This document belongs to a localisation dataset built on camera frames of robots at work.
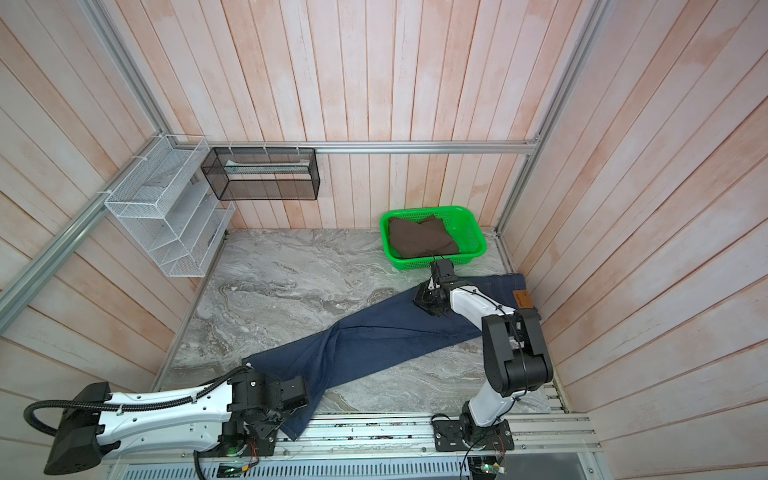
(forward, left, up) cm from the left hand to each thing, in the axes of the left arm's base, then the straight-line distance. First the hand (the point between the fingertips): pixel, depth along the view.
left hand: (287, 422), depth 75 cm
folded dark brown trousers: (+60, -36, +4) cm, 70 cm away
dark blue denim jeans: (+15, -7, +1) cm, 17 cm away
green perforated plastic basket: (+73, -56, +1) cm, 92 cm away
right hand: (+35, -35, +2) cm, 50 cm away
